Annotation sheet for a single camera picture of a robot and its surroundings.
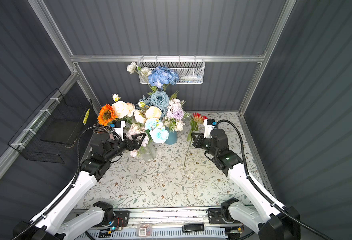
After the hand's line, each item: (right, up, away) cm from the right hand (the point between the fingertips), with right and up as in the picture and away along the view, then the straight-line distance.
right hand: (193, 135), depth 75 cm
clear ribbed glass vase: (-27, -13, +21) cm, 36 cm away
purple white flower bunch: (-10, +7, +2) cm, 12 cm away
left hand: (-27, +1, -2) cm, 27 cm away
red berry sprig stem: (+1, +8, -4) cm, 9 cm away
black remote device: (0, -45, -3) cm, 45 cm away
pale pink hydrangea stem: (-29, +3, -3) cm, 29 cm away
